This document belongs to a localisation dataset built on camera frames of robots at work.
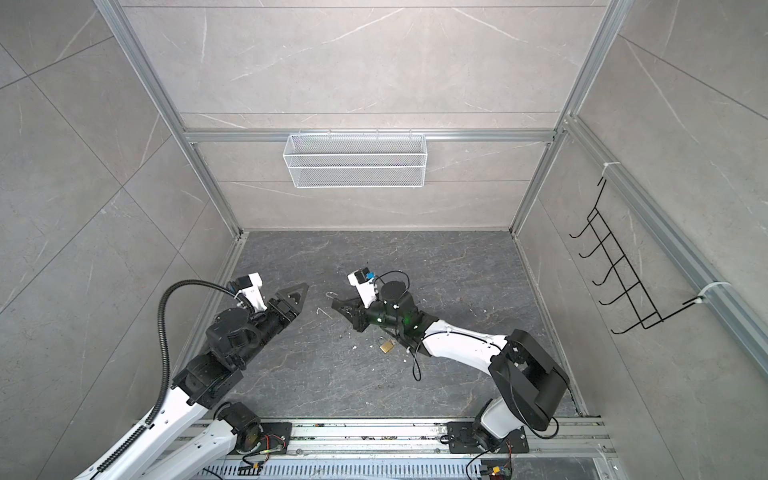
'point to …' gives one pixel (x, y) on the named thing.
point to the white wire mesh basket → (358, 160)
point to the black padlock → (331, 294)
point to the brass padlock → (387, 346)
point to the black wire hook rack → (636, 295)
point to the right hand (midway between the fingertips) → (337, 305)
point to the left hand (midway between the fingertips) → (305, 284)
